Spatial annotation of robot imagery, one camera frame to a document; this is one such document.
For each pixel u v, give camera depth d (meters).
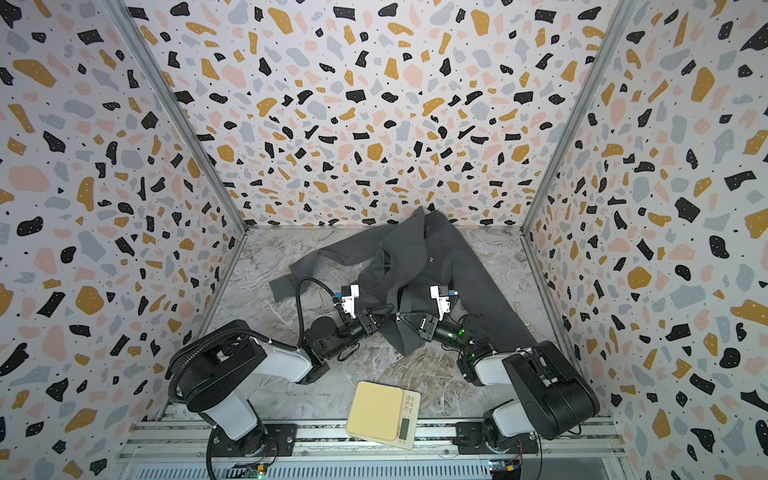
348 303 0.77
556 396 0.44
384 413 0.76
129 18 0.70
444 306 0.76
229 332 0.46
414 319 0.78
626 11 0.71
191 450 0.73
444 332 0.73
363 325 0.72
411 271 0.97
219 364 0.47
